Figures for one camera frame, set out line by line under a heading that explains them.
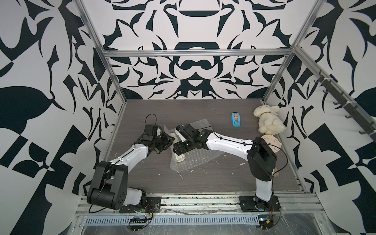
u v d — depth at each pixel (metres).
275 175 0.81
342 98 0.60
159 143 0.76
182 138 0.73
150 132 0.70
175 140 0.87
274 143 0.94
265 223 0.71
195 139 0.66
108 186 0.43
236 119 1.05
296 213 0.73
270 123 0.95
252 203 0.74
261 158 0.48
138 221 0.73
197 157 0.90
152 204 0.74
